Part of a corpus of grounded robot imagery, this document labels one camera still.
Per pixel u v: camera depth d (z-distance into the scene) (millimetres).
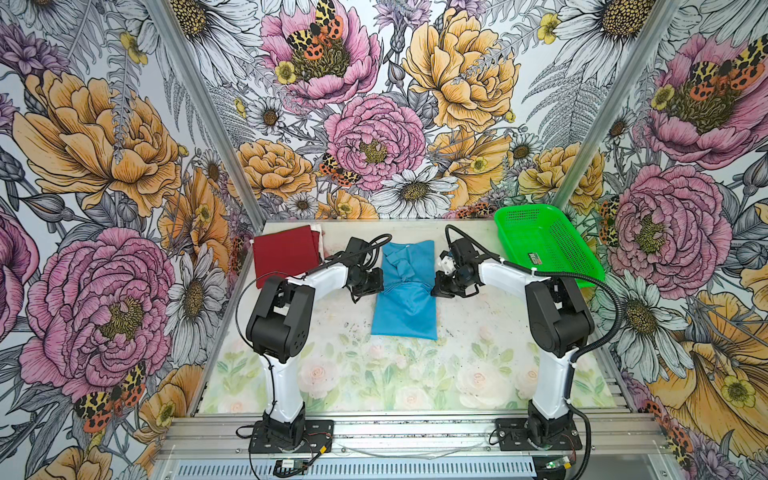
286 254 1147
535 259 1107
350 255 807
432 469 1118
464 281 797
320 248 1109
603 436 766
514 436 734
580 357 541
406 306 955
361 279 837
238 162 1044
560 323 528
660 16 716
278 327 519
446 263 940
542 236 1175
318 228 1156
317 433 735
